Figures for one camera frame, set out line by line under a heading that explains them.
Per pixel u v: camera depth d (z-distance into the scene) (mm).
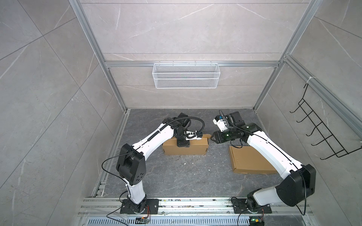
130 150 475
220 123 732
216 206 745
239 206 730
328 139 640
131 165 454
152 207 733
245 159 862
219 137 698
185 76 1009
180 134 700
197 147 811
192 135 715
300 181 419
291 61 829
